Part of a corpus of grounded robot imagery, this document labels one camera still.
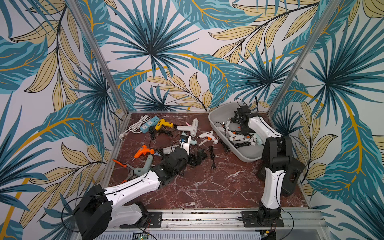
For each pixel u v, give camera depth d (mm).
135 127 1066
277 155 560
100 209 394
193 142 1014
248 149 975
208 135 1038
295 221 765
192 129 1044
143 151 954
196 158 701
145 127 1066
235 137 1003
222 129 1062
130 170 892
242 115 765
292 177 871
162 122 1107
